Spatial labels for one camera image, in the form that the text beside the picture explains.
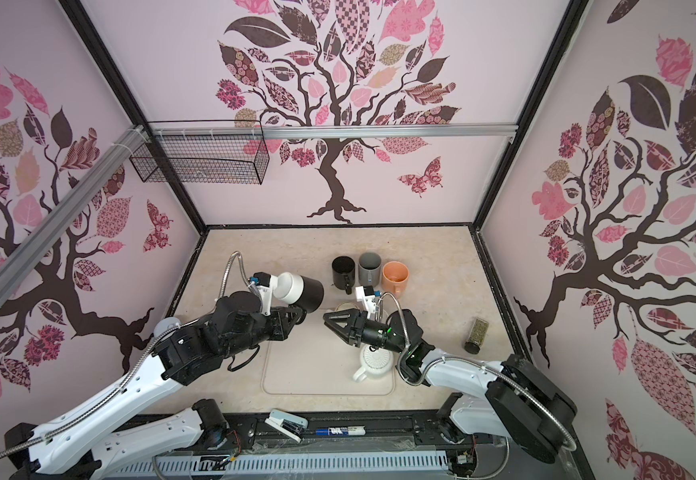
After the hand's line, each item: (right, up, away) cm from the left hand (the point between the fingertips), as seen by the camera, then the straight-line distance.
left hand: (299, 318), depth 69 cm
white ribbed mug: (+18, -13, +8) cm, 24 cm away
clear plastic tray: (+2, -15, +14) cm, 21 cm away
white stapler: (-4, -28, +5) cm, 29 cm away
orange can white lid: (-44, -6, +18) cm, 48 cm away
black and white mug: (0, +7, -2) cm, 7 cm away
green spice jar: (+50, -9, +18) cm, 54 cm away
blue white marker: (+10, -29, +4) cm, 31 cm away
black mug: (+9, +9, +31) cm, 33 cm away
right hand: (+7, 0, -1) cm, 7 cm away
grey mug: (+18, +10, +26) cm, 33 cm away
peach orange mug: (+27, +7, +31) cm, 42 cm away
